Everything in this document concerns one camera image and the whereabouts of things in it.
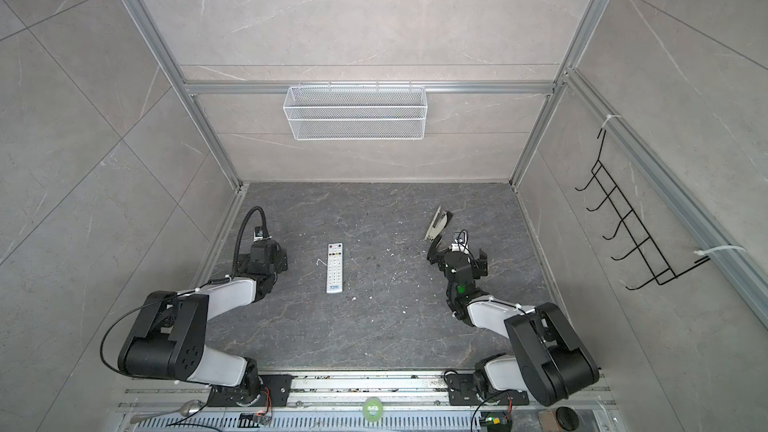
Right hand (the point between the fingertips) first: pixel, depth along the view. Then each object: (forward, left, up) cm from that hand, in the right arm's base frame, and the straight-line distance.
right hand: (465, 247), depth 91 cm
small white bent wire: (+2, +48, -8) cm, 48 cm away
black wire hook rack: (-18, -32, +23) cm, 44 cm away
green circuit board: (-43, -1, -9) cm, 44 cm away
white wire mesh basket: (+41, +34, +22) cm, 58 cm away
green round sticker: (-40, +29, -9) cm, 50 cm away
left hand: (+2, +64, -1) cm, 64 cm away
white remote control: (-7, +41, -6) cm, 42 cm away
